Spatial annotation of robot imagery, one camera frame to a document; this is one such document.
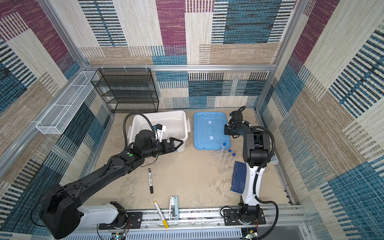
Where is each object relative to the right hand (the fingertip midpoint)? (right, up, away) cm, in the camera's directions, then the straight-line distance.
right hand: (228, 132), depth 106 cm
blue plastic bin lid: (-14, +1, +3) cm, 14 cm away
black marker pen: (-49, -27, -21) cm, 59 cm away
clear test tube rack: (-6, -17, -12) cm, 22 cm away
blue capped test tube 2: (-5, -9, -26) cm, 28 cm away
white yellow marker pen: (-38, -41, -33) cm, 65 cm away
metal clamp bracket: (-34, -36, -32) cm, 59 cm away
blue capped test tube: (-8, -6, -23) cm, 25 cm away
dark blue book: (+2, -24, -19) cm, 31 cm away
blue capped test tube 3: (-3, -11, -27) cm, 29 cm away
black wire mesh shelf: (-72, +30, +3) cm, 78 cm away
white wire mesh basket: (-89, +10, -33) cm, 95 cm away
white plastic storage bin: (-35, +5, -7) cm, 37 cm away
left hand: (-31, -4, -30) cm, 44 cm away
